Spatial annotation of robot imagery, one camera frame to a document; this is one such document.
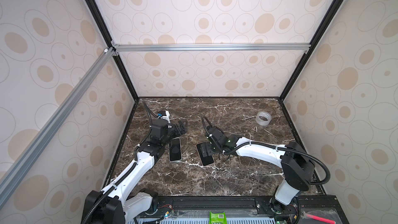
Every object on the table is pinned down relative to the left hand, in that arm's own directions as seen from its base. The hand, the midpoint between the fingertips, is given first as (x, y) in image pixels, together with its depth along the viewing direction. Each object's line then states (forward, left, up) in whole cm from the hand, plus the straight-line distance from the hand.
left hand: (185, 122), depth 80 cm
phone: (-13, -11, -19) cm, 26 cm away
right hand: (-6, -15, -14) cm, 21 cm away
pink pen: (-38, -58, -20) cm, 72 cm away
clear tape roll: (+19, -51, -21) cm, 58 cm away
